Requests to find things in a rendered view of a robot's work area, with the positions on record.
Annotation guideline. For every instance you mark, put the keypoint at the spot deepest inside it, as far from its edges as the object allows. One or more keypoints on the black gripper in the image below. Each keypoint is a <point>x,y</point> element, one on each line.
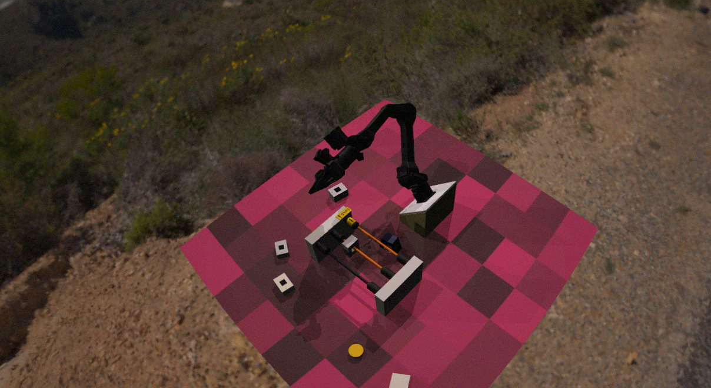
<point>331,173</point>

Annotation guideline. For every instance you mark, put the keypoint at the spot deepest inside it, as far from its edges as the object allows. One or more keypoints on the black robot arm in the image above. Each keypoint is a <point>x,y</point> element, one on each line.
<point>407,173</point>

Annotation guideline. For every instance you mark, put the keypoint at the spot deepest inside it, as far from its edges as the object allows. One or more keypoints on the yellow cylinder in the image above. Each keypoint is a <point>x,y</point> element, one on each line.
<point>356,351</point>

